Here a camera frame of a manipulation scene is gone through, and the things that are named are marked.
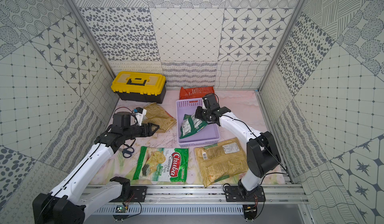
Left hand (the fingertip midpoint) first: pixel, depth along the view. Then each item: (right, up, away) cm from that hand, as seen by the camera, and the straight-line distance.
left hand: (153, 123), depth 78 cm
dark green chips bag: (+19, -2, +12) cm, 23 cm away
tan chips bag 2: (+37, -21, +4) cm, 43 cm away
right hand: (+23, +4, +10) cm, 25 cm away
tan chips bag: (-5, +2, +26) cm, 26 cm away
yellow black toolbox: (-16, +22, +23) cm, 36 cm away
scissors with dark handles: (-18, -18, +9) cm, 27 cm away
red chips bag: (+22, +19, +40) cm, 49 cm away
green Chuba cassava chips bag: (+3, -24, +6) cm, 25 cm away
